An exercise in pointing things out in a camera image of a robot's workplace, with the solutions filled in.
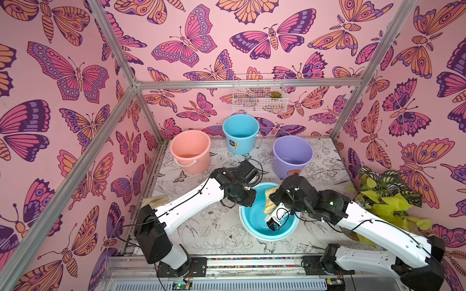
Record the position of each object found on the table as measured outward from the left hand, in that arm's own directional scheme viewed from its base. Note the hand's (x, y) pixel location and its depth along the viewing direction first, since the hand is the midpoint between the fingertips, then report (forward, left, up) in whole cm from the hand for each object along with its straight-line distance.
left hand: (253, 200), depth 75 cm
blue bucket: (+47, +4, -4) cm, 47 cm away
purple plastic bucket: (+26, -21, -1) cm, 33 cm away
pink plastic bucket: (+39, +35, -11) cm, 53 cm away
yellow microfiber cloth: (-5, -6, +6) cm, 10 cm away
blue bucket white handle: (-2, -1, -13) cm, 13 cm away
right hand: (+3, -7, +7) cm, 10 cm away
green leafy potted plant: (+2, -55, +2) cm, 55 cm away
